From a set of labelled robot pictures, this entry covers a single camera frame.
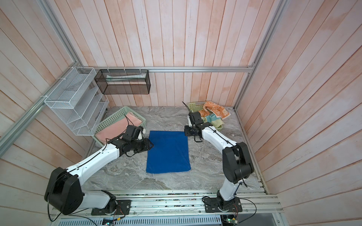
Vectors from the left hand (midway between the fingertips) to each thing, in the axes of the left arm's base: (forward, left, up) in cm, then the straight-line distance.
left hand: (151, 149), depth 83 cm
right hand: (+14, -22, -1) cm, 26 cm away
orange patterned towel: (+37, -47, -4) cm, 60 cm away
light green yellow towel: (+26, -44, -5) cm, 52 cm away
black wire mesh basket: (+50, +25, +13) cm, 57 cm away
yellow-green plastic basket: (+43, -31, -6) cm, 54 cm away
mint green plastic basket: (+31, +34, -5) cm, 47 cm away
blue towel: (+3, -11, -10) cm, 15 cm away
